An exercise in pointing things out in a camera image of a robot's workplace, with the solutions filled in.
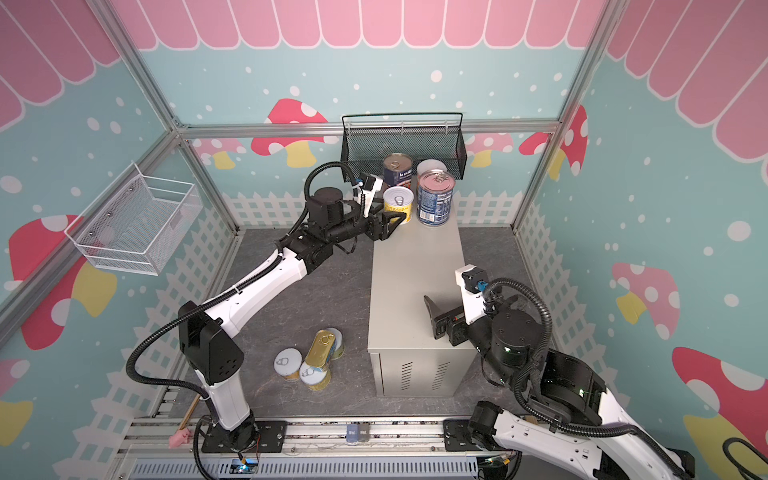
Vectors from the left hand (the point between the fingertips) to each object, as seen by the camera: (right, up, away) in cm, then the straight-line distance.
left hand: (395, 213), depth 74 cm
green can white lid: (-16, -36, +9) cm, 40 cm away
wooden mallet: (-54, -51, +3) cm, 74 cm away
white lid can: (-30, -40, +7) cm, 50 cm away
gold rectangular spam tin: (-20, -36, +7) cm, 42 cm away
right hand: (+10, -17, -17) cm, 26 cm away
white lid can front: (-21, -43, +5) cm, 48 cm away
